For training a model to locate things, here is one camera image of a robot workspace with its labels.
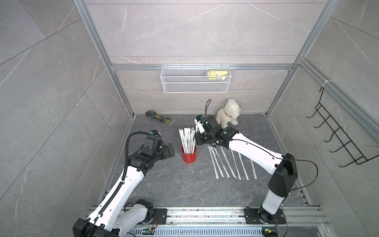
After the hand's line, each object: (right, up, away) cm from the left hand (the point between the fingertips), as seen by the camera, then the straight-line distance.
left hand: (166, 147), depth 78 cm
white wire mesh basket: (+16, +45, +22) cm, 52 cm away
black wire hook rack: (+82, -1, -19) cm, 84 cm away
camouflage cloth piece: (-19, +21, +37) cm, 46 cm away
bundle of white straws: (+11, +4, +10) cm, 15 cm away
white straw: (+36, -19, +9) cm, 41 cm away
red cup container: (+12, -8, +10) cm, 18 cm away
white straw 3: (+42, -20, +8) cm, 47 cm away
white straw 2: (+39, -19, +8) cm, 44 cm away
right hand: (+16, +5, +3) cm, 17 cm away
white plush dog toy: (+39, +20, +22) cm, 49 cm away
